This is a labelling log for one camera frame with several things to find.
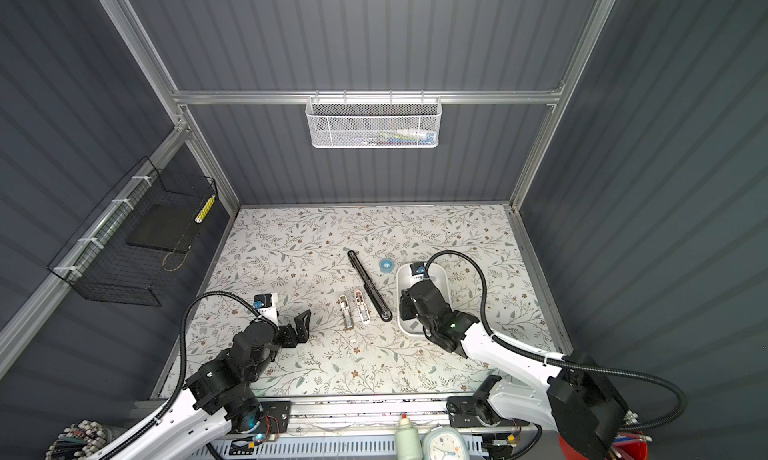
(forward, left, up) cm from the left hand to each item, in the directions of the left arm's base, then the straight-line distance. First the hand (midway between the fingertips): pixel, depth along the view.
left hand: (296, 314), depth 78 cm
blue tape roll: (+22, -25, -11) cm, 35 cm away
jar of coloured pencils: (-26, +37, +4) cm, 45 cm away
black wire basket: (+12, +40, +16) cm, 44 cm away
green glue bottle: (-29, -27, -5) cm, 40 cm away
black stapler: (+12, -19, -10) cm, 25 cm away
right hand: (+5, -30, -1) cm, 31 cm away
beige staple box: (+5, -12, -11) cm, 17 cm away
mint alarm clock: (-29, -36, -9) cm, 47 cm away
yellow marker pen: (+25, +25, +15) cm, 39 cm away
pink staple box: (+6, -17, -11) cm, 21 cm away
